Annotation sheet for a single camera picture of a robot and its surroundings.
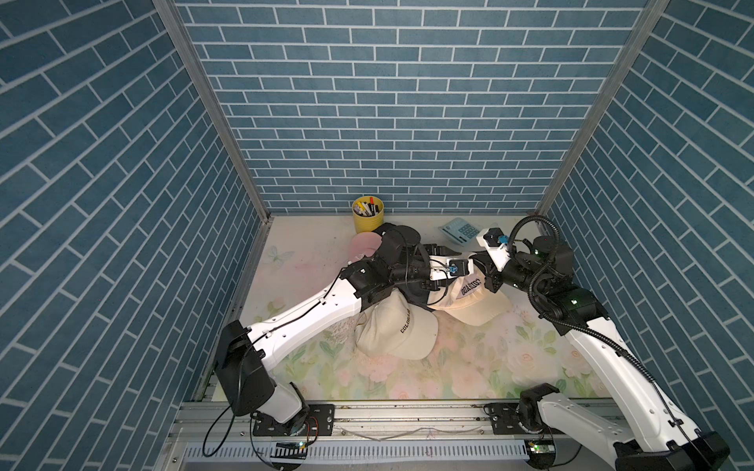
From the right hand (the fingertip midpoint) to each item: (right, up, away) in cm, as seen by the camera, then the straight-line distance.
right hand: (476, 254), depth 71 cm
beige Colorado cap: (-20, -22, +13) cm, 32 cm away
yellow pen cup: (-29, +13, +37) cm, 49 cm away
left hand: (-3, -1, -4) cm, 5 cm away
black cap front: (-13, -13, +20) cm, 27 cm away
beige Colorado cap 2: (0, -13, +10) cm, 16 cm away
